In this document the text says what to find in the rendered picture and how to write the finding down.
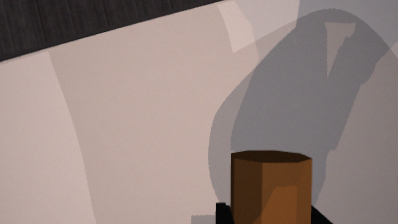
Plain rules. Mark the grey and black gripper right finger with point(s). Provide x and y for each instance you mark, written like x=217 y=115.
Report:
x=317 y=217

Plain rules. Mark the brown hexagonal prism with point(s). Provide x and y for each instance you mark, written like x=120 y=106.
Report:
x=270 y=187

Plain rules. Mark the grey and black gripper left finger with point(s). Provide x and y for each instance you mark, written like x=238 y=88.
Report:
x=223 y=214

